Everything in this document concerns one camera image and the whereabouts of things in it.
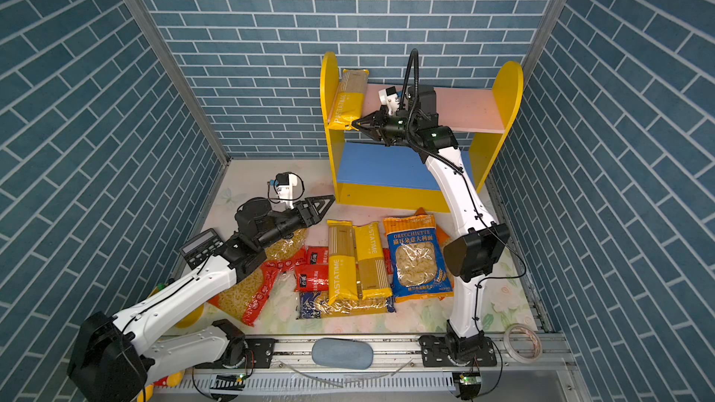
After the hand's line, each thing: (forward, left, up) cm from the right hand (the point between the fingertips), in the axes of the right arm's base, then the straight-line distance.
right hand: (348, 122), depth 70 cm
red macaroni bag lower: (-34, +28, -38) cm, 58 cm away
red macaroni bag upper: (-19, +21, -40) cm, 49 cm away
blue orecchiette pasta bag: (-21, -22, -39) cm, 49 cm away
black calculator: (-19, +50, -39) cm, 66 cm away
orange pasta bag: (-8, -30, -40) cm, 51 cm away
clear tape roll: (-38, -54, -42) cm, 78 cm away
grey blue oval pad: (-45, -2, -40) cm, 60 cm away
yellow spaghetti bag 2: (-24, -8, -39) cm, 46 cm away
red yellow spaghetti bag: (-25, +10, -39) cm, 48 cm away
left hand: (-15, +3, -14) cm, 21 cm away
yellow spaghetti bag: (-21, +2, -38) cm, 43 cm away
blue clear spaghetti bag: (-33, +8, -40) cm, 53 cm away
